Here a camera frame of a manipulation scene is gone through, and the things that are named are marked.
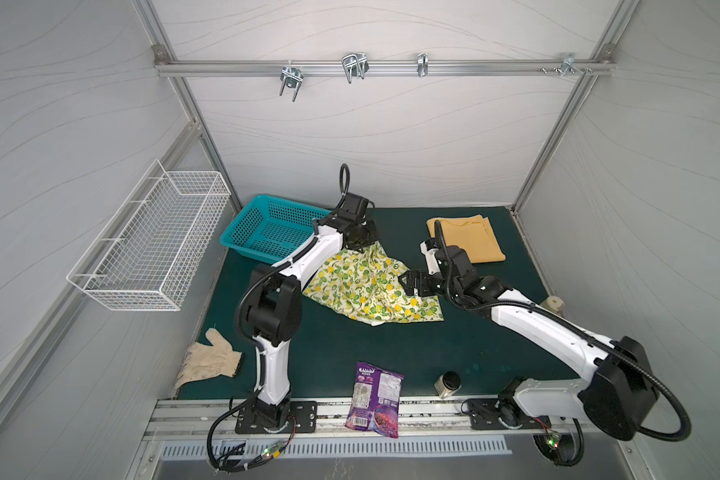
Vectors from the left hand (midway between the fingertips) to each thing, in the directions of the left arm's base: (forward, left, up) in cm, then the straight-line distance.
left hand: (383, 232), depth 92 cm
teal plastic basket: (+15, +44, -16) cm, 49 cm away
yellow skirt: (+14, -35, -15) cm, 40 cm away
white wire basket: (-21, +56, +15) cm, 62 cm away
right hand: (-14, -10, +1) cm, 17 cm away
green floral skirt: (-11, +5, -14) cm, 19 cm away
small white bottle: (-20, -48, -6) cm, 53 cm away
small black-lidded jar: (-41, -16, -7) cm, 45 cm away
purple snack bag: (-45, +2, -13) cm, 47 cm away
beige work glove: (-35, +50, -16) cm, 63 cm away
